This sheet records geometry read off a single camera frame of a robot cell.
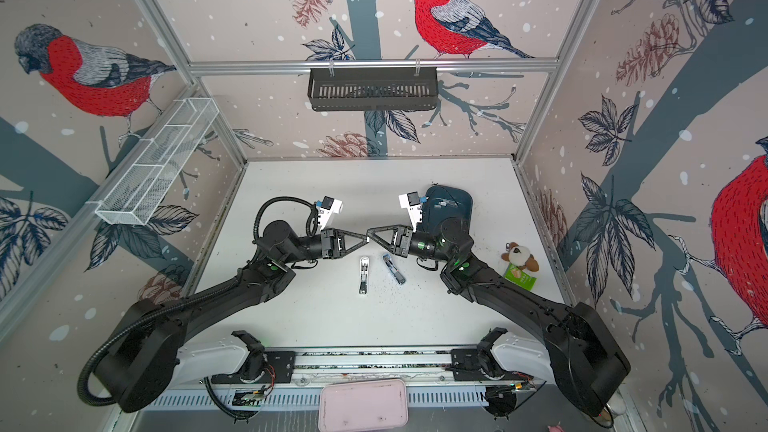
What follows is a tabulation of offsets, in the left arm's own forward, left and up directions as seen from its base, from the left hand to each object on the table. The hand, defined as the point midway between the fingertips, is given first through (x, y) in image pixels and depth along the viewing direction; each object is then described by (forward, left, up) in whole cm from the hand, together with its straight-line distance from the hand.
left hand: (363, 248), depth 65 cm
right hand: (+2, -1, 0) cm, 2 cm away
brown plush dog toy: (+10, -46, -25) cm, 53 cm away
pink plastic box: (-27, +1, -26) cm, 37 cm away
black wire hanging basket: (+62, -2, +2) cm, 62 cm away
